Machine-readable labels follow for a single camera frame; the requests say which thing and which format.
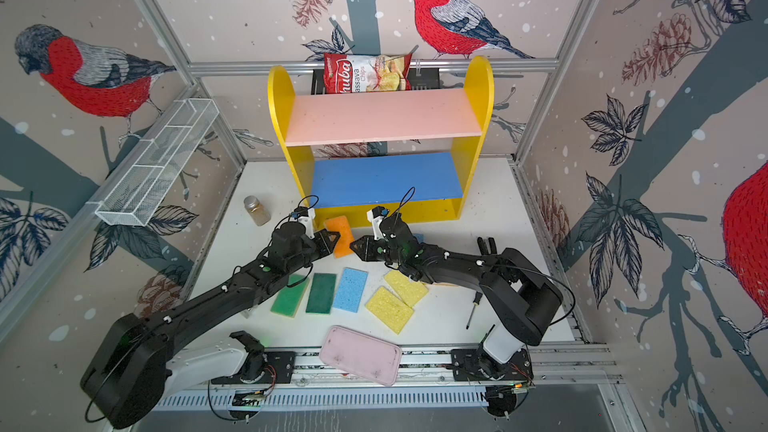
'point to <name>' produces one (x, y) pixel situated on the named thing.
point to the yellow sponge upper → (410, 292)
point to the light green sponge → (288, 301)
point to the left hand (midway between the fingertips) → (341, 235)
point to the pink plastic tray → (361, 355)
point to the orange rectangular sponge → (345, 244)
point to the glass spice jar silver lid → (256, 210)
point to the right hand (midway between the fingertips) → (347, 253)
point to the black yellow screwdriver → (476, 301)
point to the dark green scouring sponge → (321, 293)
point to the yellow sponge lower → (389, 309)
